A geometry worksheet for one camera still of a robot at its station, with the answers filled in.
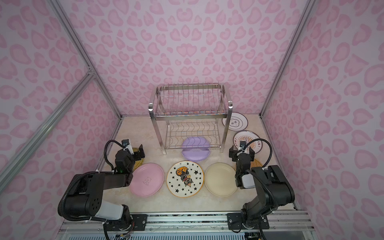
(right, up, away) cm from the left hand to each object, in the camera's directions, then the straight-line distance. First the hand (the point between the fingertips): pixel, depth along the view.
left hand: (134, 144), depth 91 cm
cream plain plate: (+52, -21, -2) cm, 56 cm away
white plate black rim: (+69, +14, +23) cm, 74 cm away
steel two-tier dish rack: (+26, +23, +27) cm, 44 cm away
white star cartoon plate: (+31, -20, -4) cm, 37 cm away
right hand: (+65, -1, 0) cm, 65 cm away
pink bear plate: (+9, -20, -4) cm, 23 cm away
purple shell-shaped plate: (+37, -4, +6) cm, 38 cm away
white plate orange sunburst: (+74, +4, +16) cm, 76 cm away
